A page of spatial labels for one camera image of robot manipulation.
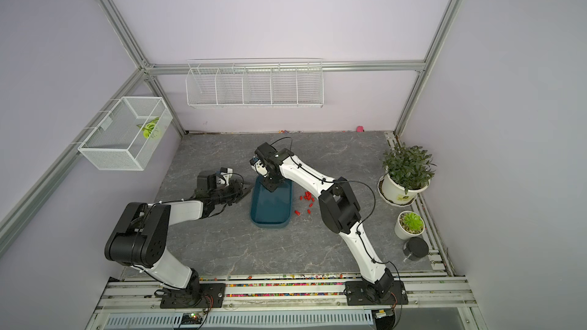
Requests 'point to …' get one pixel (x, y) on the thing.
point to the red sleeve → (296, 212)
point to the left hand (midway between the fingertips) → (253, 187)
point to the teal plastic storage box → (271, 209)
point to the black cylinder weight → (415, 249)
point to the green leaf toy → (148, 127)
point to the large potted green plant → (408, 169)
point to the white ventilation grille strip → (163, 321)
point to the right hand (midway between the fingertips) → (271, 181)
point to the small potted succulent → (409, 224)
